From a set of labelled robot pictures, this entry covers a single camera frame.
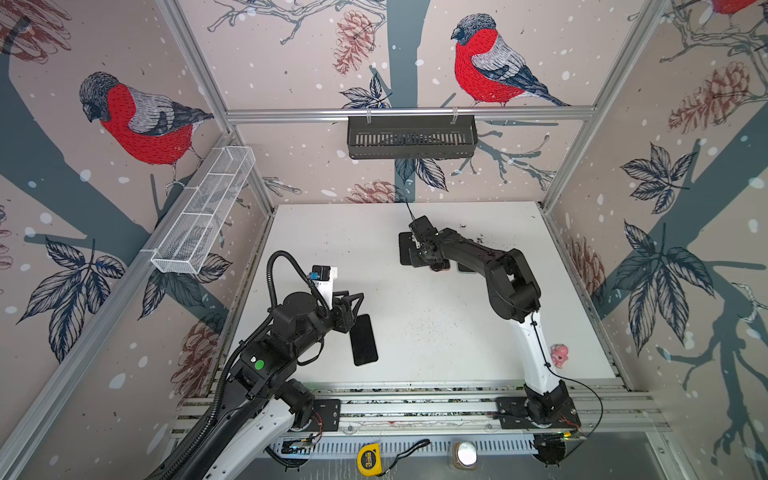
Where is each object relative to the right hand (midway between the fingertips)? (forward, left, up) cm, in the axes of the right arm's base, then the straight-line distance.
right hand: (417, 261), depth 105 cm
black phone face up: (-30, +16, +2) cm, 34 cm away
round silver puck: (-56, -9, +10) cm, 57 cm away
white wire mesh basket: (-9, +58, +33) cm, 67 cm away
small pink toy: (-31, -39, +1) cm, 50 cm away
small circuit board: (-55, +29, -2) cm, 63 cm away
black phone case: (+8, +5, 0) cm, 9 cm away
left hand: (-29, +15, +26) cm, 41 cm away
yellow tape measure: (-57, +11, +3) cm, 58 cm away
